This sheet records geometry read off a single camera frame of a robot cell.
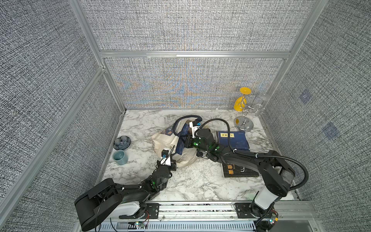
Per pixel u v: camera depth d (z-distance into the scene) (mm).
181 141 787
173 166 731
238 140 975
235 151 567
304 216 732
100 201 463
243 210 730
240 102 973
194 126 745
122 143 975
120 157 899
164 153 687
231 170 836
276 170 483
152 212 732
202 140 646
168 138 820
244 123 1093
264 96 1106
